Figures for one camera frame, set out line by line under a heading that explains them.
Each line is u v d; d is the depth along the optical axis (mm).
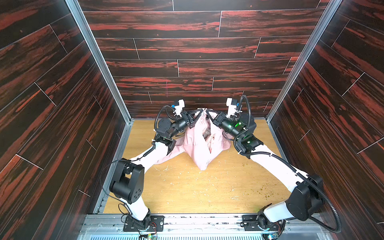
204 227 723
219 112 647
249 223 729
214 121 628
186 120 644
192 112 680
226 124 628
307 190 406
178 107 704
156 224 732
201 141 718
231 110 636
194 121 667
